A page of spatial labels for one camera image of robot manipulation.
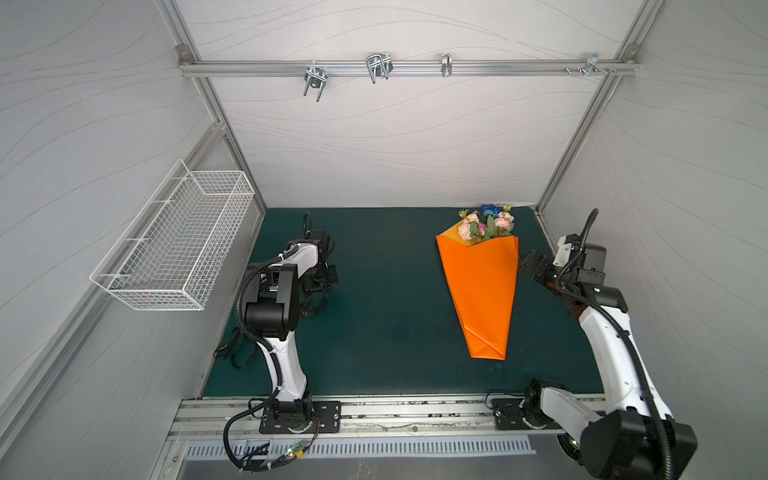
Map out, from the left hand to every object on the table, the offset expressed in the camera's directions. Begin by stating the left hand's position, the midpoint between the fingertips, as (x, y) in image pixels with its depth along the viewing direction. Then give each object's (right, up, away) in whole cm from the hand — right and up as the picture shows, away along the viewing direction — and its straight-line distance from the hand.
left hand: (334, 283), depth 98 cm
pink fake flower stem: (+62, +22, +12) cm, 67 cm away
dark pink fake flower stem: (+53, +19, +10) cm, 57 cm away
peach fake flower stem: (+47, +18, +11) cm, 51 cm away
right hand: (+60, +10, -19) cm, 64 cm away
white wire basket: (-32, +12, -30) cm, 45 cm away
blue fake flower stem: (+57, +26, +12) cm, 64 cm away
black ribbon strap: (-28, -16, -14) cm, 35 cm away
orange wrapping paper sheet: (+50, +2, +3) cm, 51 cm away
